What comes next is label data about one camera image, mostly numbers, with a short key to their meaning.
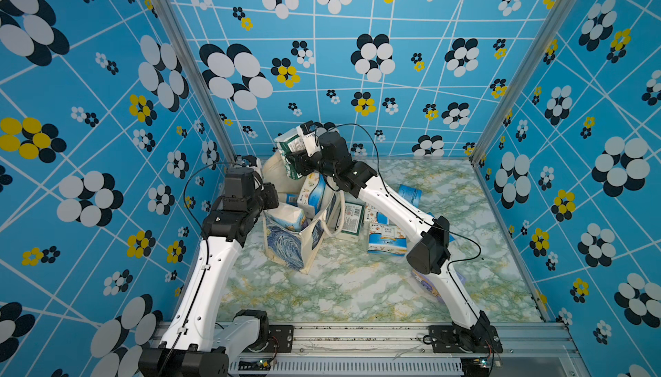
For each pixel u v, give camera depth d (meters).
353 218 0.94
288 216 0.72
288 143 0.72
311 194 0.80
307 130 0.67
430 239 0.53
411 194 0.99
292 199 0.87
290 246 0.78
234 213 0.51
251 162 0.63
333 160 0.62
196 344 0.37
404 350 0.72
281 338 0.74
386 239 0.87
